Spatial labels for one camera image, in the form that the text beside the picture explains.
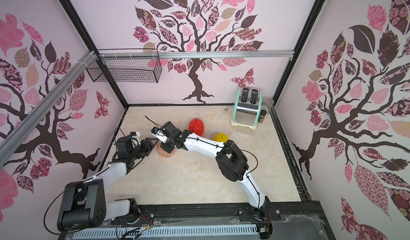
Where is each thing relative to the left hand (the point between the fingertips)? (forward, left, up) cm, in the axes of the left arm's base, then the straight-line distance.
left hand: (159, 144), depth 88 cm
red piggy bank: (+13, -21, 0) cm, 24 cm away
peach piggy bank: (-5, -3, 0) cm, 6 cm away
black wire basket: (+40, +21, +26) cm, 52 cm away
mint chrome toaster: (+20, -52, +8) cm, 56 cm away
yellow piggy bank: (+4, -36, 0) cm, 36 cm away
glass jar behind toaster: (+27, -68, +4) cm, 73 cm away
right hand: (+1, -3, +2) cm, 4 cm away
